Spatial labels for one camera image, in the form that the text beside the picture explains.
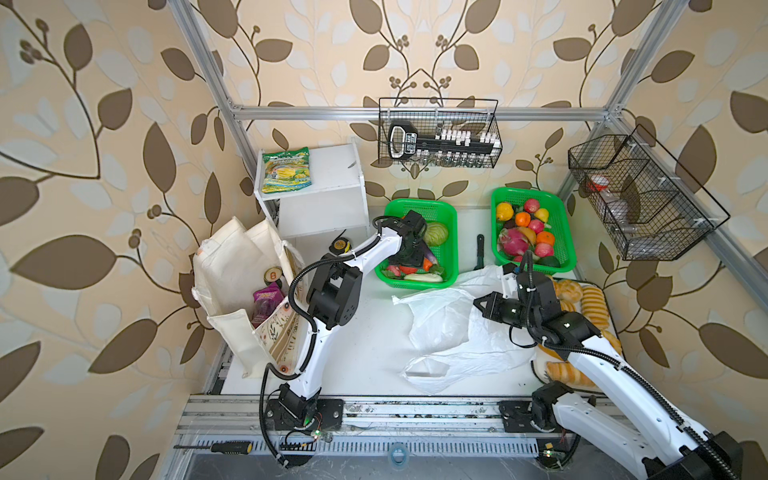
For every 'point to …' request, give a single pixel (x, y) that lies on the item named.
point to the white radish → (423, 277)
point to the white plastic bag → (454, 340)
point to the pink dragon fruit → (512, 241)
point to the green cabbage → (435, 233)
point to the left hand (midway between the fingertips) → (416, 259)
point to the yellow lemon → (504, 211)
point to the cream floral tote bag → (251, 285)
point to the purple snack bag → (264, 301)
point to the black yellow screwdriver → (237, 447)
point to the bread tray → (587, 298)
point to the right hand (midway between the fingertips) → (475, 304)
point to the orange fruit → (522, 219)
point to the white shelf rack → (312, 189)
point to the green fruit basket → (553, 203)
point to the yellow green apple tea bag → (286, 170)
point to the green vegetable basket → (441, 259)
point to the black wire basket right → (652, 210)
